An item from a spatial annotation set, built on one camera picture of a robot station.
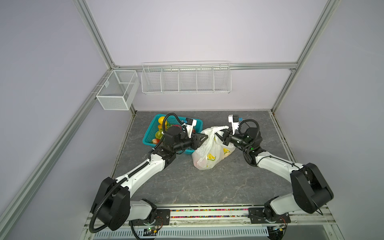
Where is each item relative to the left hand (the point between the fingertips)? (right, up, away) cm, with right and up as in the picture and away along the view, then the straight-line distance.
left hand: (206, 138), depth 75 cm
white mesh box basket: (-59, +30, +26) cm, 71 cm away
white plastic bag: (+3, -7, +3) cm, 8 cm away
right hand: (+3, +4, -1) cm, 5 cm away
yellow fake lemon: (-30, +10, +27) cm, 42 cm away
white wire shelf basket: (-12, +40, +28) cm, 50 cm away
